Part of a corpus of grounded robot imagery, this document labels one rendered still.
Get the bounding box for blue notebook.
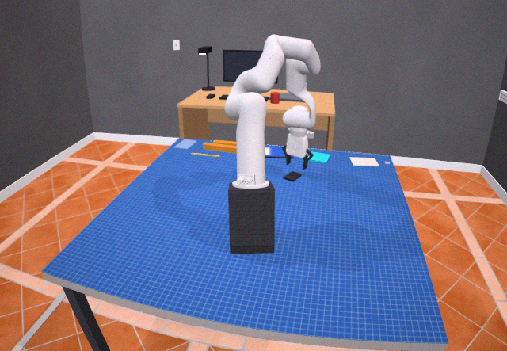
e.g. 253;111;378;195
265;147;286;158

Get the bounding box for white flat tile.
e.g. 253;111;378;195
349;157;379;166

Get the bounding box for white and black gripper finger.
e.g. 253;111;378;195
282;145;291;165
303;149;314;170

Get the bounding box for cyan flat rectangular tile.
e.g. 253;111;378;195
309;151;330;163

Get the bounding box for blue work mat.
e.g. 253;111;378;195
41;138;448;344

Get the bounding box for black plastic tile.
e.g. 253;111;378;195
283;171;302;181

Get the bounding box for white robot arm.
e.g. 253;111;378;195
225;35;321;189

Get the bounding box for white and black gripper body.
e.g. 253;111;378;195
286;134;308;158

